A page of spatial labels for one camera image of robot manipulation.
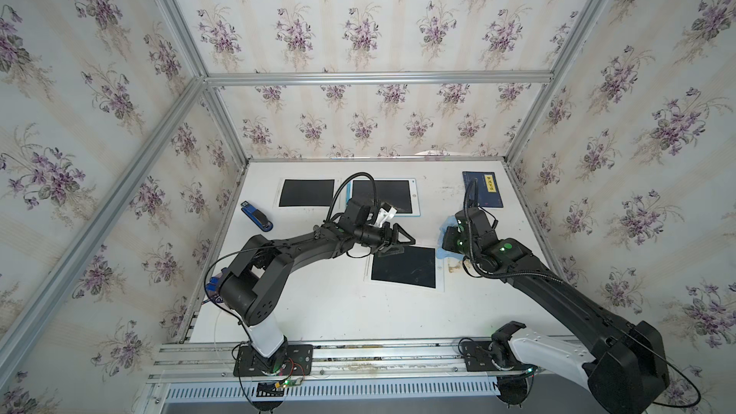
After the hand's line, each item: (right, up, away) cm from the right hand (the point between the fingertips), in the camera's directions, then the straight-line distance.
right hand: (451, 234), depth 83 cm
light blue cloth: (-4, -4, -8) cm, 10 cm away
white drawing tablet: (-9, -12, +8) cm, 17 cm away
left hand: (-13, -3, -4) cm, 14 cm away
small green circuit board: (-48, -38, -11) cm, 62 cm away
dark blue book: (+23, +12, +27) cm, 37 cm away
